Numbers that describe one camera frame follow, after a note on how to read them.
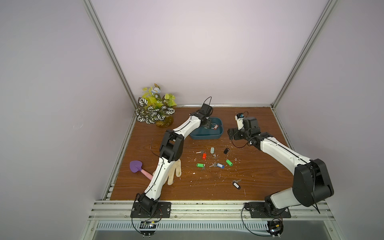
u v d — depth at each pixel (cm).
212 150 95
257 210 73
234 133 78
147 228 72
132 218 72
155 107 87
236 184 81
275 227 70
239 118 79
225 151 95
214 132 106
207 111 85
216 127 106
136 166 87
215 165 88
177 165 88
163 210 73
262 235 68
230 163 90
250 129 67
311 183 43
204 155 92
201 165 90
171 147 63
